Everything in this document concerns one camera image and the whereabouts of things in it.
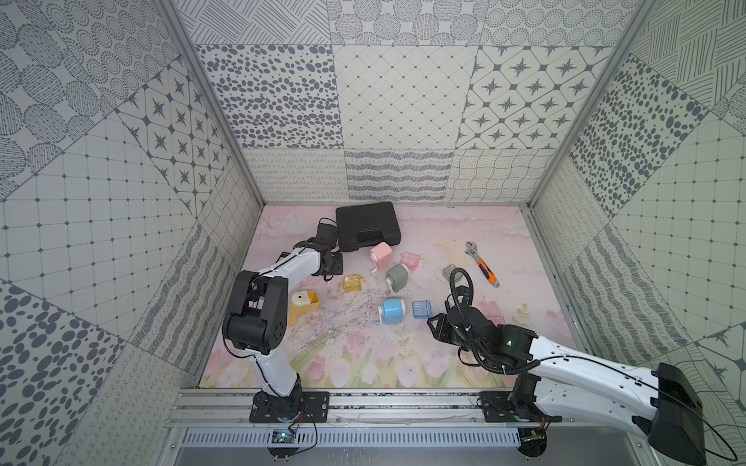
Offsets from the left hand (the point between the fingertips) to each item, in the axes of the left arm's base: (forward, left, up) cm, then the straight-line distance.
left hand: (340, 266), depth 96 cm
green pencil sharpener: (-5, -19, +1) cm, 20 cm away
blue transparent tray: (-12, -27, -6) cm, 30 cm away
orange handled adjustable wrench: (+3, -50, -6) cm, 51 cm away
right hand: (-21, -29, +3) cm, 36 cm away
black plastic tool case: (+19, -7, 0) cm, 20 cm away
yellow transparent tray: (-3, -4, -6) cm, 8 cm away
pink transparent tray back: (+7, -24, -6) cm, 26 cm away
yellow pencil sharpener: (-14, +10, +1) cm, 17 cm away
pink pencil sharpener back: (+4, -14, 0) cm, 14 cm away
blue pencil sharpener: (-16, -17, +1) cm, 24 cm away
